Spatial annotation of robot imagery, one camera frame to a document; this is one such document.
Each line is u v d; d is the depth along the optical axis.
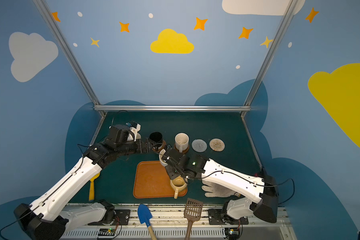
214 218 0.74
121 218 0.74
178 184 0.85
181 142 1.01
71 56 0.86
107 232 0.73
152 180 0.86
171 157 0.52
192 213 0.75
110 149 0.52
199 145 1.02
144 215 0.76
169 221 0.73
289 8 0.70
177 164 0.52
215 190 0.84
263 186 0.41
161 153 0.73
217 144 1.04
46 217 0.38
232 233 0.73
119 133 0.55
